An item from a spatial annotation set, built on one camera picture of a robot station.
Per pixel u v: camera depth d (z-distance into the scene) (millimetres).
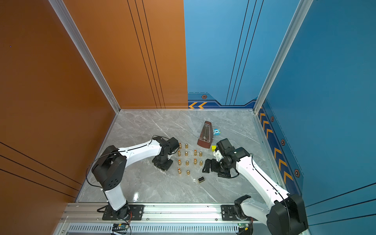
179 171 838
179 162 870
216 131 1048
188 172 854
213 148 956
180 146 776
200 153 929
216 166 690
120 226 718
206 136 936
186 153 939
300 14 710
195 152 917
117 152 505
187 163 889
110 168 477
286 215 378
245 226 721
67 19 733
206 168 699
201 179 830
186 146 966
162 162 741
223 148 641
